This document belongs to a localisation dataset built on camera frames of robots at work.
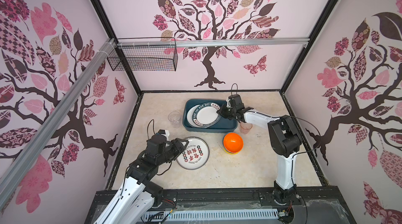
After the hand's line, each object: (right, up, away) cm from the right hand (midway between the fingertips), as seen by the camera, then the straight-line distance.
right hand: (216, 108), depth 98 cm
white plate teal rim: (-17, -5, +3) cm, 19 cm away
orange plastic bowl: (+8, -19, -12) cm, 24 cm away
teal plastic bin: (+5, -10, -3) cm, 12 cm away
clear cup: (-28, -6, +4) cm, 29 cm away
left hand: (-16, -18, -24) cm, 34 cm away
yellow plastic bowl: (+5, -23, -15) cm, 28 cm away
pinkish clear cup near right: (+18, -12, -1) cm, 22 cm away
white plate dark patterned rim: (-7, -4, +2) cm, 9 cm away
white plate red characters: (-13, -27, -10) cm, 31 cm away
